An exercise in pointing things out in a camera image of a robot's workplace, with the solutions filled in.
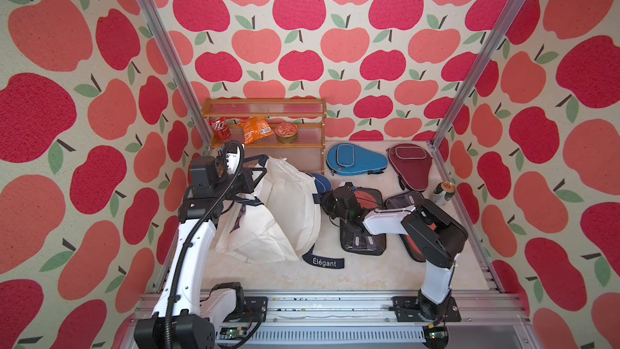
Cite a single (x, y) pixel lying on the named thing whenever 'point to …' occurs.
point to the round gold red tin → (286, 132)
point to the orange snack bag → (255, 128)
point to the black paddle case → (400, 199)
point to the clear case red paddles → (361, 242)
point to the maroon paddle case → (412, 163)
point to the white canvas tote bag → (282, 222)
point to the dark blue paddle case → (322, 183)
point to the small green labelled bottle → (443, 193)
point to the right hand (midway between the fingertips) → (315, 198)
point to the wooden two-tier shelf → (308, 113)
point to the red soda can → (219, 128)
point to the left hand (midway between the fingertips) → (266, 174)
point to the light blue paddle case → (347, 159)
